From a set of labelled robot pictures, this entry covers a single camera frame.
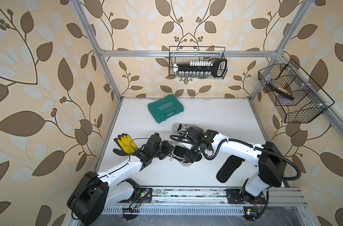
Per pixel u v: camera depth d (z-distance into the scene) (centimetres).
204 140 59
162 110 108
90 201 41
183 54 91
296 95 74
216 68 84
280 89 75
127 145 95
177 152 87
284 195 75
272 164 43
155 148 66
